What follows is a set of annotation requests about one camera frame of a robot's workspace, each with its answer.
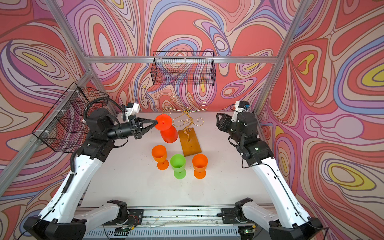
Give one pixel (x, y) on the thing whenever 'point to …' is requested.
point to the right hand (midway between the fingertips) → (220, 119)
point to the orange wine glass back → (200, 162)
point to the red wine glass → (169, 133)
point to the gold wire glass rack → (188, 139)
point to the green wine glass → (178, 162)
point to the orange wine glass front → (159, 154)
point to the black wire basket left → (64, 127)
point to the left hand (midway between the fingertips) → (157, 125)
